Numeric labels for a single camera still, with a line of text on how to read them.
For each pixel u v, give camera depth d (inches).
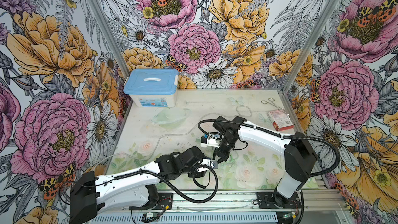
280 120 39.2
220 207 29.3
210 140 28.7
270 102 45.1
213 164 25.1
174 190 19.8
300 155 18.0
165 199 29.6
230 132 24.0
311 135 38.2
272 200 26.6
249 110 43.9
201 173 26.5
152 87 39.5
